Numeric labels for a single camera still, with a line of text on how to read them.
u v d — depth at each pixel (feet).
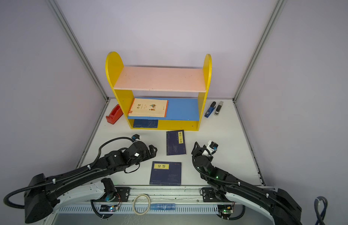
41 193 1.30
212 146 2.23
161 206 2.27
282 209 1.40
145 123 3.29
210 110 3.61
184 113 3.07
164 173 2.67
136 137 2.37
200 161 2.01
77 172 1.51
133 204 2.33
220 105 3.66
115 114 3.39
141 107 3.11
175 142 3.11
